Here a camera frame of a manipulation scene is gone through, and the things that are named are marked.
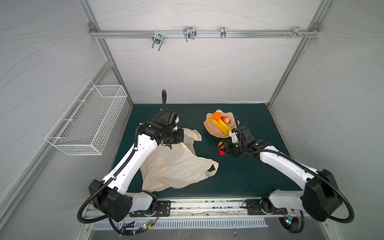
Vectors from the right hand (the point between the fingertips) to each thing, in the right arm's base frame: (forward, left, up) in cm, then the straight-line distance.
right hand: (222, 145), depth 83 cm
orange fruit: (+27, +2, -6) cm, 28 cm away
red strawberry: (-4, +1, -1) cm, 4 cm away
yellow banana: (+24, +2, -9) cm, 26 cm away
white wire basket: (-6, +66, +20) cm, 69 cm away
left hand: (-1, +21, +10) cm, 23 cm away
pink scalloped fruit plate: (+19, +4, -11) cm, 23 cm away
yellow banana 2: (+21, -5, -10) cm, 24 cm away
